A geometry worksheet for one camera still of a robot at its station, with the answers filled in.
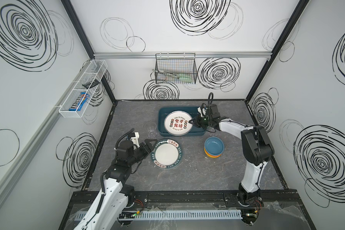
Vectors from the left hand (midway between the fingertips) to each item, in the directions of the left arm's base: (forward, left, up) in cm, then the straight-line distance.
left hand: (156, 143), depth 76 cm
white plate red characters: (+19, -10, -8) cm, 24 cm away
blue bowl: (+5, -34, -11) cm, 36 cm away
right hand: (+20, -17, -6) cm, 27 cm away
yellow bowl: (-1, -32, -14) cm, 35 cm away
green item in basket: (+37, -15, +15) cm, 42 cm away
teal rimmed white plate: (+1, -5, -16) cm, 17 cm away
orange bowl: (-1, -33, -12) cm, 35 cm away
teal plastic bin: (+13, -22, -7) cm, 26 cm away
